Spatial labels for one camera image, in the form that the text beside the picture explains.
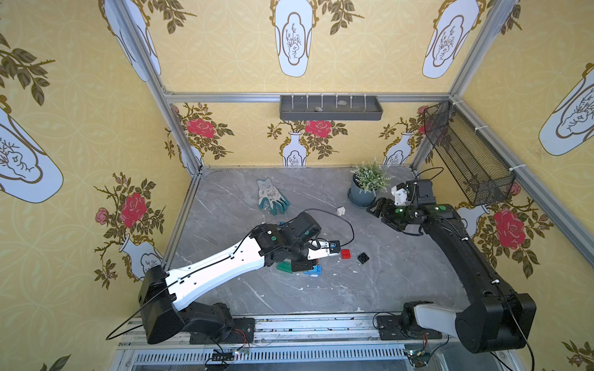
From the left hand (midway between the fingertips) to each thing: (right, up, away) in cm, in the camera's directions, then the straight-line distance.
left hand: (316, 254), depth 74 cm
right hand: (+20, +12, +7) cm, 25 cm away
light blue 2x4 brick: (+1, -9, +10) cm, 13 cm away
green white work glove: (-19, +16, +33) cm, 41 cm away
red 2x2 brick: (+13, -5, +16) cm, 21 cm away
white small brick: (+13, +11, +28) cm, 33 cm away
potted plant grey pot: (+21, +22, +22) cm, 37 cm away
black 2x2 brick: (+19, -6, +16) cm, 25 cm away
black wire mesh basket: (+61, +26, +10) cm, 67 cm away
